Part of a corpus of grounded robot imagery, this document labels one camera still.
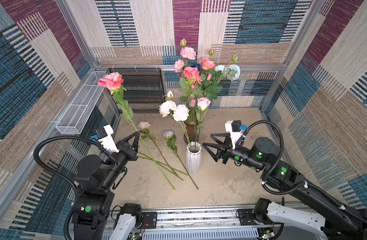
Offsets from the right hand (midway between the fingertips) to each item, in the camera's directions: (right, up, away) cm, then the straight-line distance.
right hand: (208, 143), depth 58 cm
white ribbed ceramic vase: (-5, -9, +16) cm, 18 cm away
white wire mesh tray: (-75, +11, +34) cm, 83 cm away
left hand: (-25, +5, -3) cm, 26 cm away
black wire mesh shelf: (-39, +33, +52) cm, 73 cm away
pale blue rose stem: (-23, -16, +34) cm, 44 cm away
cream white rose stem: (-37, +6, +49) cm, 62 cm away
